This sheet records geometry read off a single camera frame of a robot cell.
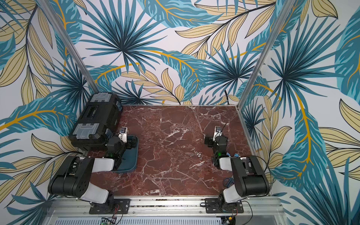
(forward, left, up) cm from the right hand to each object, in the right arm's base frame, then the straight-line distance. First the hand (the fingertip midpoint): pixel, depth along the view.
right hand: (216, 133), depth 93 cm
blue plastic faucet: (-12, -12, -6) cm, 18 cm away
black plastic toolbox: (+12, +75, +10) cm, 76 cm away
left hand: (+1, +59, -1) cm, 59 cm away
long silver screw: (-9, +14, -8) cm, 18 cm away
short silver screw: (-11, +11, -8) cm, 18 cm away
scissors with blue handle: (-28, -4, -8) cm, 30 cm away
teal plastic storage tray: (-17, +54, -3) cm, 57 cm away
